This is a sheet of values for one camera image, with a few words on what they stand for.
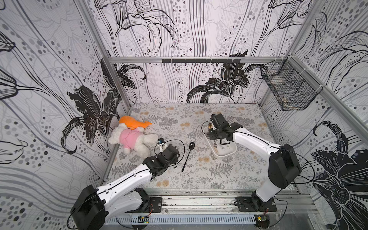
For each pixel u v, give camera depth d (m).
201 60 0.93
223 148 0.93
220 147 0.93
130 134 0.91
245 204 0.71
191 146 0.95
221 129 0.65
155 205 0.73
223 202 0.74
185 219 0.76
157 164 0.58
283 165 0.44
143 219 0.72
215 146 0.85
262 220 0.70
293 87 0.89
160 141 0.73
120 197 0.45
